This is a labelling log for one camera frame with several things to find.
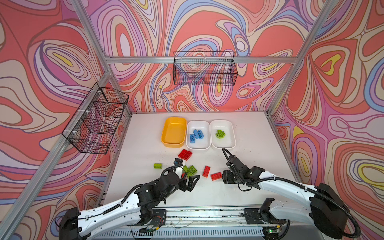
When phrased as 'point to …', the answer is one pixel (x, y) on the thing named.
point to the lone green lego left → (158, 166)
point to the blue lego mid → (200, 134)
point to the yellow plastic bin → (174, 132)
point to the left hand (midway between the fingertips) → (192, 173)
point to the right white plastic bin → (229, 141)
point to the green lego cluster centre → (190, 171)
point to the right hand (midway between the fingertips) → (228, 180)
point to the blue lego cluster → (192, 138)
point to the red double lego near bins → (185, 154)
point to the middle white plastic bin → (204, 144)
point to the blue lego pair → (195, 132)
